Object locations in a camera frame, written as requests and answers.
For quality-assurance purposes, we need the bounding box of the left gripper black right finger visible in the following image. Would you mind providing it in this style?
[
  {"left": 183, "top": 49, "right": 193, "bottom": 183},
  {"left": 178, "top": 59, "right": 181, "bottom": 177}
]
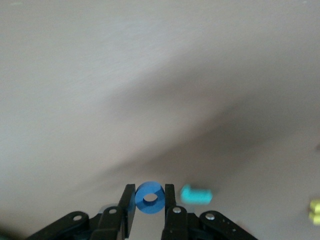
[{"left": 161, "top": 184, "right": 258, "bottom": 240}]

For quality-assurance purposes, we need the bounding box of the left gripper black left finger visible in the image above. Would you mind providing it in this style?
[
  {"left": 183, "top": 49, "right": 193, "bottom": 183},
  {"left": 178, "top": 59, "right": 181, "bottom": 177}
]
[{"left": 26, "top": 184, "right": 137, "bottom": 240}]

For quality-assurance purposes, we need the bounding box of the blue foam letter o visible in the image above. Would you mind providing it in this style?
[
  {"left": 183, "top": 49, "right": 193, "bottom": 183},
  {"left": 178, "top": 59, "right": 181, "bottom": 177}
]
[{"left": 134, "top": 181, "right": 166, "bottom": 215}]

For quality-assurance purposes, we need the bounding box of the teal foam letter j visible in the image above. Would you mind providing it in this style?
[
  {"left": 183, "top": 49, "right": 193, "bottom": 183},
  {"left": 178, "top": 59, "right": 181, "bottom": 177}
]
[{"left": 180, "top": 184, "right": 213, "bottom": 206}]

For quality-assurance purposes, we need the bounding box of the yellow foam letter n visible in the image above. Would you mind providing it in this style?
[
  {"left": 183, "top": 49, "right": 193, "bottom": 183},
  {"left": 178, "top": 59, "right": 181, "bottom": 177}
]
[{"left": 308, "top": 198, "right": 320, "bottom": 225}]

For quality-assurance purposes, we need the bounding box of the brown paper table cover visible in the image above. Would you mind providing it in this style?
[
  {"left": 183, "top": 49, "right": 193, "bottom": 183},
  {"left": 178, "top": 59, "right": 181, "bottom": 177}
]
[{"left": 0, "top": 0, "right": 320, "bottom": 240}]

